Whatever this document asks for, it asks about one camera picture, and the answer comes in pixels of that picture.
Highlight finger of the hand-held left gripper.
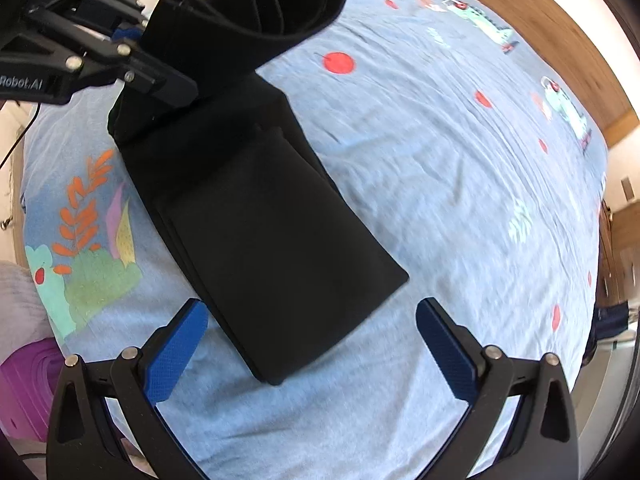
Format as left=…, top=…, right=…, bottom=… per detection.
left=65, top=41, right=199, bottom=109
left=27, top=0, right=150, bottom=42

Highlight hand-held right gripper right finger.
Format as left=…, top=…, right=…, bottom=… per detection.
left=415, top=297, right=583, bottom=480

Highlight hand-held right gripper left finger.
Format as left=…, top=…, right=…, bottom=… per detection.
left=46, top=297, right=211, bottom=480

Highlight black pants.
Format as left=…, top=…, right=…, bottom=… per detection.
left=106, top=0, right=411, bottom=387

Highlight blue printed blanket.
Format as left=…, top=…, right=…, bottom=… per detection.
left=20, top=0, right=608, bottom=480

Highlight purple mat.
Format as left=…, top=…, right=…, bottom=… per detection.
left=0, top=337, right=68, bottom=441

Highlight pale lavender cloth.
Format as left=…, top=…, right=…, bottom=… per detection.
left=0, top=260, right=51, bottom=361

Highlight wooden dresser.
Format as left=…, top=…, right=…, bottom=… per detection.
left=597, top=200, right=640, bottom=306

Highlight wooden headboard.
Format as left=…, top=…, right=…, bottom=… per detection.
left=425, top=0, right=640, bottom=146

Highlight black cable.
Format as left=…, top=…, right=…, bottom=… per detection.
left=0, top=102, right=41, bottom=171

